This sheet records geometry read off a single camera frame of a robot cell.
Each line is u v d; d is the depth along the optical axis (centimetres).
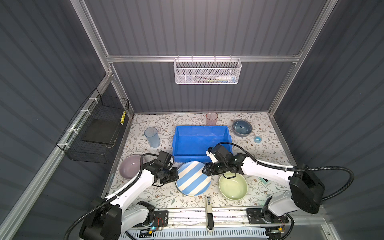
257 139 104
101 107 83
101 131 75
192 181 82
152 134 96
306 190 43
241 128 108
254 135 106
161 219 72
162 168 62
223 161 64
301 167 46
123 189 47
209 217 70
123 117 83
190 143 103
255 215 73
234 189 83
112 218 40
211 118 108
